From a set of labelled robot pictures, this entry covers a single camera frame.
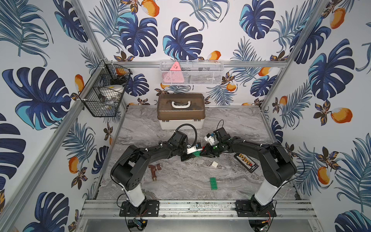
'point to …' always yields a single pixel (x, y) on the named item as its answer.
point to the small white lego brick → (215, 164)
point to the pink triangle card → (175, 75)
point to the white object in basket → (112, 92)
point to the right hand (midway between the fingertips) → (201, 154)
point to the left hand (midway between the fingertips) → (193, 150)
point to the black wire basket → (106, 74)
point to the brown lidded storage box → (175, 109)
